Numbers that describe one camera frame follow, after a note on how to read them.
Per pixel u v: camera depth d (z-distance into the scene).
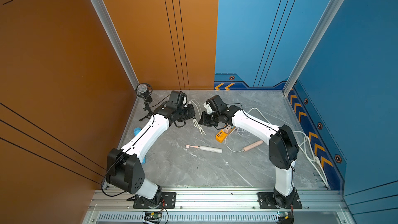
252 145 0.87
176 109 0.63
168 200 0.74
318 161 0.87
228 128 0.91
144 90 0.88
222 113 0.67
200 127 0.79
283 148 0.50
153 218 0.72
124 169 0.42
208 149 0.89
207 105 0.73
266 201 0.72
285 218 0.69
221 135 0.94
